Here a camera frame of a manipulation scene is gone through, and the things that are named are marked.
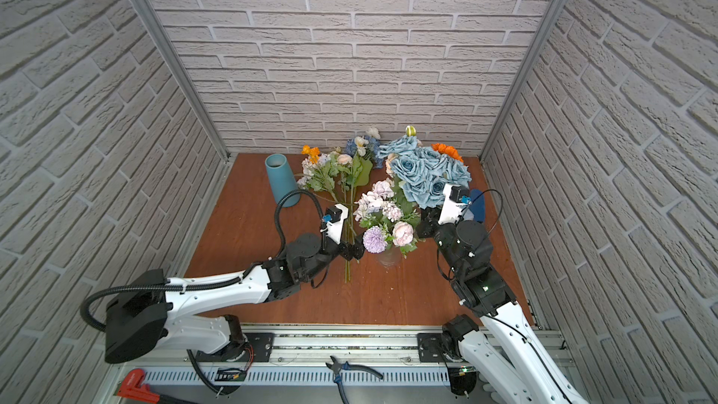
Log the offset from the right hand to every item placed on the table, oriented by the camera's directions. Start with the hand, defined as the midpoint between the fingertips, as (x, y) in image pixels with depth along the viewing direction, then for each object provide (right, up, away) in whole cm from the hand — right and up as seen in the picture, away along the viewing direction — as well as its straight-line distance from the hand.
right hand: (427, 199), depth 68 cm
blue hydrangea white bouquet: (-17, +17, +38) cm, 45 cm away
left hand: (-15, -6, +4) cm, 17 cm away
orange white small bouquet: (-32, +8, +35) cm, 49 cm away
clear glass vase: (-7, -20, +19) cm, 29 cm away
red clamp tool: (-73, -46, -1) cm, 86 cm away
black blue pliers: (-23, -44, +2) cm, 49 cm away
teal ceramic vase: (-44, +5, +24) cm, 50 cm away
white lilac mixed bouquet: (-9, -5, +1) cm, 11 cm away
